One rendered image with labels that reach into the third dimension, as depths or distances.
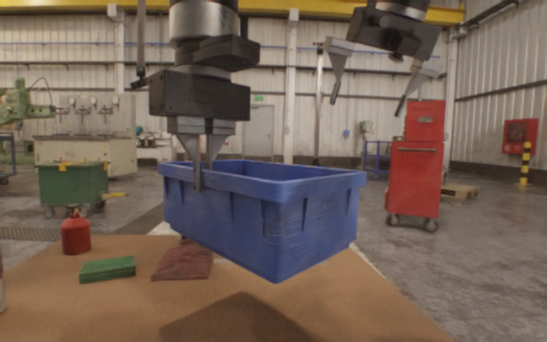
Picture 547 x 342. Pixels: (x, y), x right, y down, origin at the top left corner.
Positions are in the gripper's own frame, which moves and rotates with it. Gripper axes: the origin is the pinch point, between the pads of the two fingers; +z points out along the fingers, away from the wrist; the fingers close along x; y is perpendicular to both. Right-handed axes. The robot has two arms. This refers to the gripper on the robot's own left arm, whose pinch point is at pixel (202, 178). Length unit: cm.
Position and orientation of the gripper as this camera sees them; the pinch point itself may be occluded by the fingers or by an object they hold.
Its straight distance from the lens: 39.0
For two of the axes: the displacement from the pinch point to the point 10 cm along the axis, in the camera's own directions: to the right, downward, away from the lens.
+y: -7.2, -0.9, 6.9
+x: -7.0, 0.6, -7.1
